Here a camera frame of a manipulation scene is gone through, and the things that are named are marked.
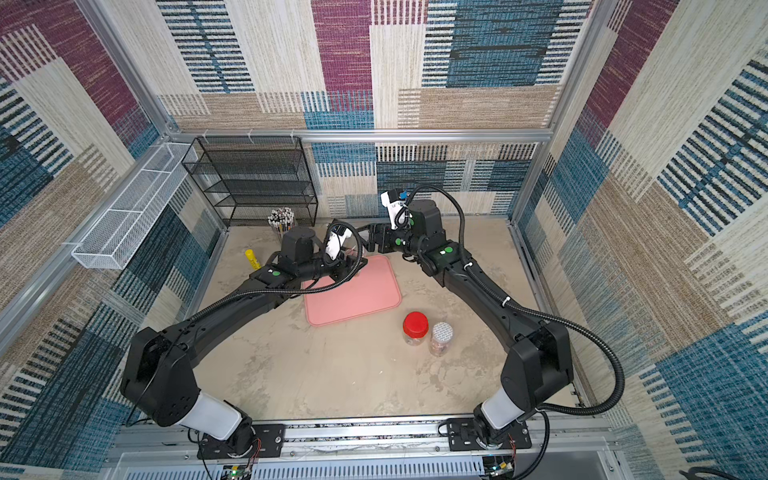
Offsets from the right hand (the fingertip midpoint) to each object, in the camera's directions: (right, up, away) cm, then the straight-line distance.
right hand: (370, 235), depth 77 cm
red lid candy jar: (+12, -25, +6) cm, 28 cm away
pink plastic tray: (0, -17, +21) cm, 27 cm away
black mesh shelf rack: (-46, +22, +31) cm, 60 cm away
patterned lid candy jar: (+19, -26, +1) cm, 32 cm away
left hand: (-2, -5, +3) cm, 7 cm away
